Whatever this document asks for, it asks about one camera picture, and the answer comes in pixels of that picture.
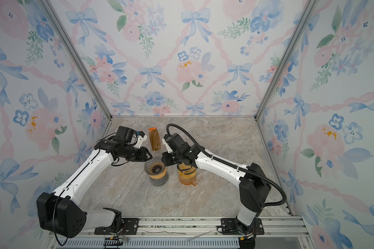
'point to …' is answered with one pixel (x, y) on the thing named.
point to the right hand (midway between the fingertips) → (162, 158)
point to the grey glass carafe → (159, 182)
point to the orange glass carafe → (188, 181)
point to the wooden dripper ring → (160, 176)
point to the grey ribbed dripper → (155, 166)
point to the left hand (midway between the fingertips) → (150, 155)
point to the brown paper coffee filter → (188, 169)
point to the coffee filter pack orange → (155, 138)
